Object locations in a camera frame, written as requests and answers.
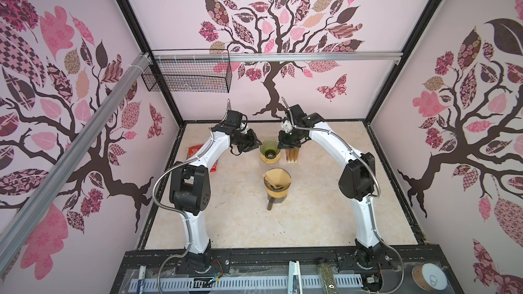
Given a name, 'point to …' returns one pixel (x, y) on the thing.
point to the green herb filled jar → (327, 278)
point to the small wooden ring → (264, 159)
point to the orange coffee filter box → (289, 154)
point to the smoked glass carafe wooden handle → (270, 203)
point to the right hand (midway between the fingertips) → (278, 143)
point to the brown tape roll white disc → (429, 277)
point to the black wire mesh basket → (188, 76)
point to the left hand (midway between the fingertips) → (261, 145)
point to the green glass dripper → (270, 151)
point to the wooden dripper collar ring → (277, 194)
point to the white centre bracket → (294, 269)
